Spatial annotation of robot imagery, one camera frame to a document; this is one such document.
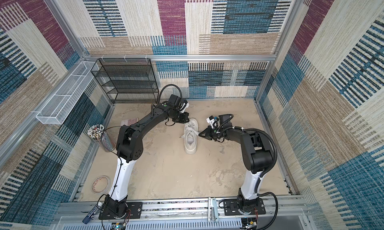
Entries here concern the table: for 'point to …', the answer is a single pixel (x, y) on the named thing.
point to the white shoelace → (188, 131)
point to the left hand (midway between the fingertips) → (190, 118)
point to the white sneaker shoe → (190, 136)
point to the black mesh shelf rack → (127, 80)
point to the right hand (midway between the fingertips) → (199, 136)
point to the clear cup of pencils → (103, 138)
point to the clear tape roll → (101, 184)
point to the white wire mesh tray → (57, 108)
